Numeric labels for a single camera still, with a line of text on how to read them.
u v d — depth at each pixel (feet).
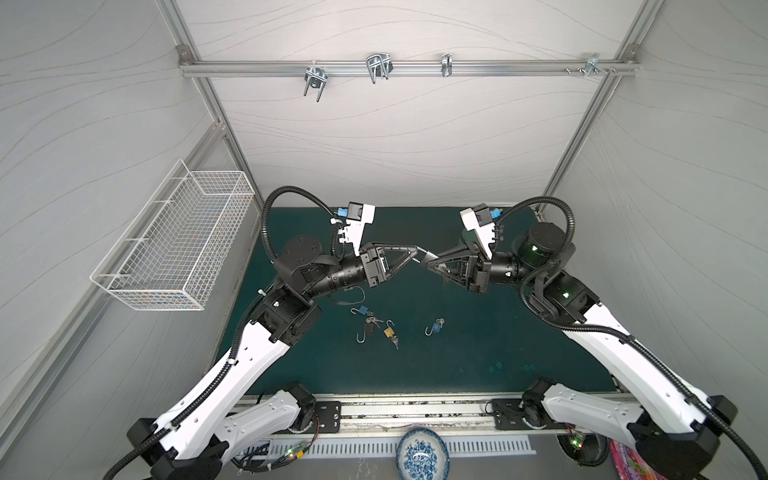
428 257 1.71
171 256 2.23
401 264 1.66
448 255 1.71
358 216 1.61
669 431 1.29
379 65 2.51
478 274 1.58
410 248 1.69
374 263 1.55
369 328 2.90
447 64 2.57
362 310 3.01
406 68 2.58
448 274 1.74
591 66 2.51
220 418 1.31
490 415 2.46
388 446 2.31
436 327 2.90
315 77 2.60
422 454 2.25
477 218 1.59
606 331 1.40
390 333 2.88
